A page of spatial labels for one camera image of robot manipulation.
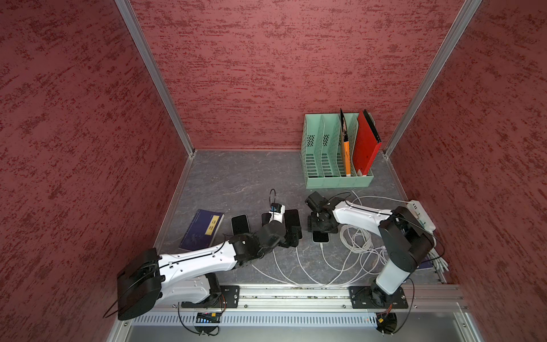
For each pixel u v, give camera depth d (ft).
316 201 2.44
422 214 3.07
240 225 2.97
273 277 2.59
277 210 2.24
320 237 2.83
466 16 2.37
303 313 2.34
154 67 2.80
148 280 1.32
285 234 1.90
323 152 3.93
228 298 2.44
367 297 2.41
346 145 2.79
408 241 1.54
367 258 2.71
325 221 2.22
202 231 2.94
